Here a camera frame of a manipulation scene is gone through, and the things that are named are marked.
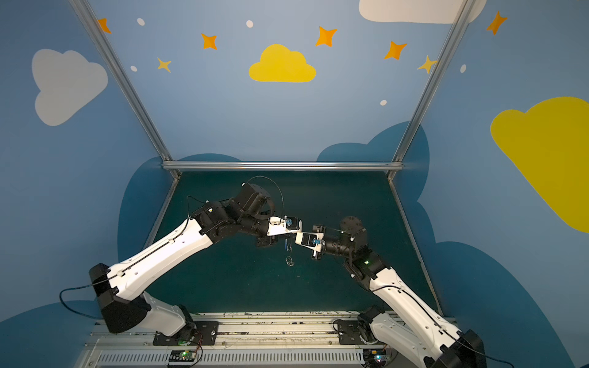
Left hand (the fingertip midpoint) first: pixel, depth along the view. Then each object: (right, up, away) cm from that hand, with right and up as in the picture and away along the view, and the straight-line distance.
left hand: (289, 229), depth 69 cm
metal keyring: (0, -10, +5) cm, 11 cm away
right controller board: (+27, -41, +3) cm, 49 cm away
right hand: (+2, 0, +1) cm, 2 cm away
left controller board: (-35, -42, +3) cm, 54 cm away
